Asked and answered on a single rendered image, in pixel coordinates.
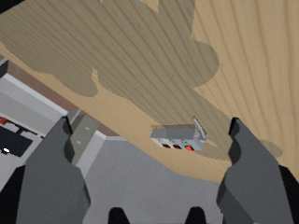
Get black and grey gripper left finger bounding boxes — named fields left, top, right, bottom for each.
left=0, top=116, right=91, bottom=224

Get grey power strip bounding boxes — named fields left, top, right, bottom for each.
left=150, top=118, right=207, bottom=151

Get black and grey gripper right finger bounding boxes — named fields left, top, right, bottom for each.
left=216, top=117, right=299, bottom=224

